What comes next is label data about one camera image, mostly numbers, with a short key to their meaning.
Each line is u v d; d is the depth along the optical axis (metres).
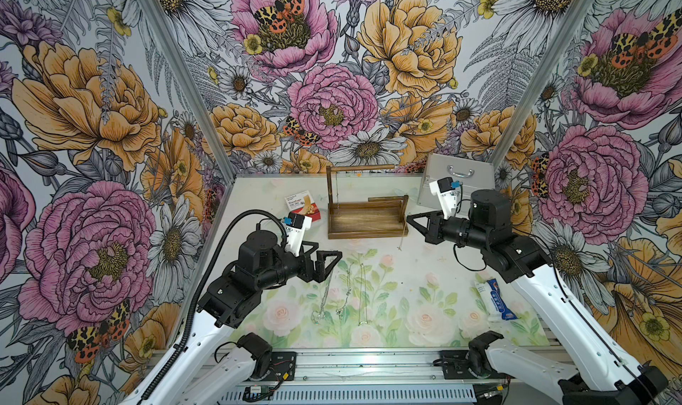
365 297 0.87
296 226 0.58
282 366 0.75
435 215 0.61
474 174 1.01
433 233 0.58
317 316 0.83
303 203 1.08
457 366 0.73
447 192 0.59
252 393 0.73
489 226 0.51
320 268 0.58
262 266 0.52
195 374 0.44
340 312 0.85
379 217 1.08
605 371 0.38
